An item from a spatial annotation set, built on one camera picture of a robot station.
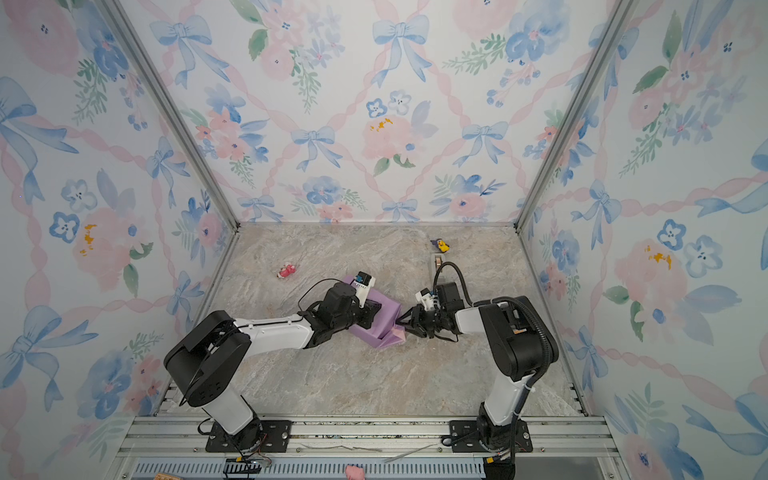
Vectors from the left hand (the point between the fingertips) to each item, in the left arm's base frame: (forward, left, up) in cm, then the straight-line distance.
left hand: (382, 304), depth 88 cm
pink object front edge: (-40, +5, -6) cm, 41 cm away
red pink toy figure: (+16, +34, -6) cm, 38 cm away
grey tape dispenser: (+19, -18, -4) cm, 27 cm away
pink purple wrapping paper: (-8, 0, -3) cm, 8 cm away
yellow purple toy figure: (+28, -21, -5) cm, 35 cm away
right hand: (-2, -5, -7) cm, 9 cm away
